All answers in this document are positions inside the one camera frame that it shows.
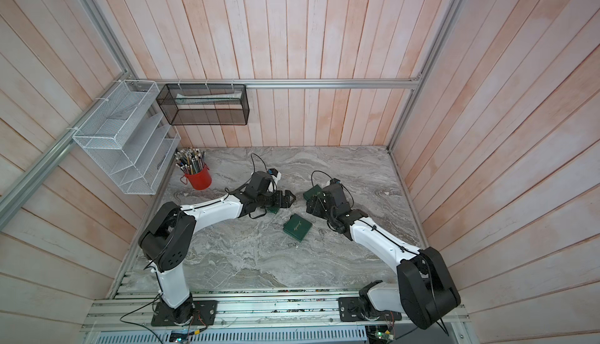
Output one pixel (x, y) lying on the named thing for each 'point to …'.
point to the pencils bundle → (190, 160)
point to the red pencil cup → (200, 180)
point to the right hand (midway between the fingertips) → (314, 202)
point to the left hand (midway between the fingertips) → (286, 200)
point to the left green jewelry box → (273, 209)
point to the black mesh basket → (205, 104)
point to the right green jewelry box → (314, 191)
